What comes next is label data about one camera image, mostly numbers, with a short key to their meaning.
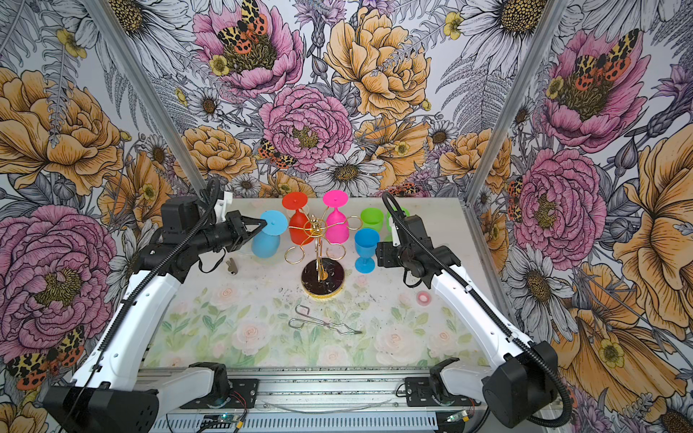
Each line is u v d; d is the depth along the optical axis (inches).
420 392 29.1
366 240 35.9
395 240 27.7
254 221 27.2
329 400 29.3
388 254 27.7
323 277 37.8
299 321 34.4
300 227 29.3
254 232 26.5
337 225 29.9
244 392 29.2
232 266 38.9
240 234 23.9
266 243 31.2
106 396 14.4
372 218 38.6
